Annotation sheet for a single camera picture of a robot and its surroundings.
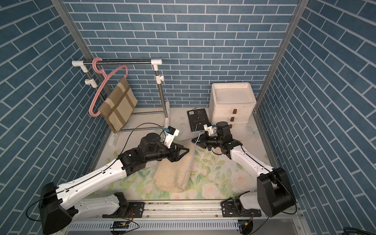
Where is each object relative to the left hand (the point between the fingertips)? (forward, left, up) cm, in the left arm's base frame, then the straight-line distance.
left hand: (189, 150), depth 68 cm
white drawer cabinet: (+36, -28, -2) cm, 46 cm away
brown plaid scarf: (+32, +44, -2) cm, 54 cm away
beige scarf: (-5, +9, -21) cm, 23 cm away
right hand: (+9, -2, -5) cm, 10 cm away
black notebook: (+40, -6, -23) cm, 47 cm away
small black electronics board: (-26, +34, -29) cm, 51 cm away
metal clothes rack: (+20, +51, -22) cm, 59 cm away
